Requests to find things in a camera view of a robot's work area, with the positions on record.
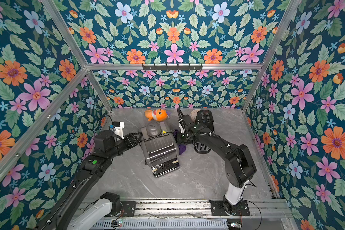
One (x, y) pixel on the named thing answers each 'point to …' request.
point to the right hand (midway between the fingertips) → (179, 138)
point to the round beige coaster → (193, 114)
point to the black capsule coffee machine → (205, 117)
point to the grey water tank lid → (153, 129)
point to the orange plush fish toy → (158, 114)
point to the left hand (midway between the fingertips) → (142, 135)
